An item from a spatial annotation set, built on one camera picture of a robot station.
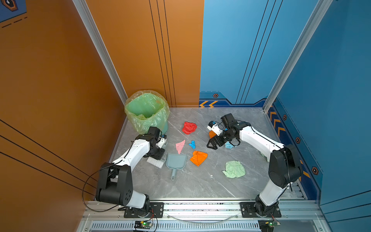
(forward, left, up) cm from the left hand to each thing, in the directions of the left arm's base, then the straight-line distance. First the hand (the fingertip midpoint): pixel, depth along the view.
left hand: (158, 153), depth 89 cm
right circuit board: (-35, -58, -6) cm, 68 cm away
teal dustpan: (-3, -11, -4) cm, 12 cm away
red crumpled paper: (+22, -19, -3) cm, 29 cm away
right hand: (+6, -33, +5) cm, 34 cm away
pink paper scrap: (+8, -13, -4) cm, 16 cm away
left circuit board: (-36, +3, -6) cm, 36 cm away
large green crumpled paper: (-8, -46, -3) cm, 47 cm away
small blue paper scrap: (+9, -22, -3) cm, 24 cm away
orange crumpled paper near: (0, -25, -4) cm, 26 cm away
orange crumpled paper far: (+5, -32, +14) cm, 36 cm away
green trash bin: (+30, +11, +9) cm, 33 cm away
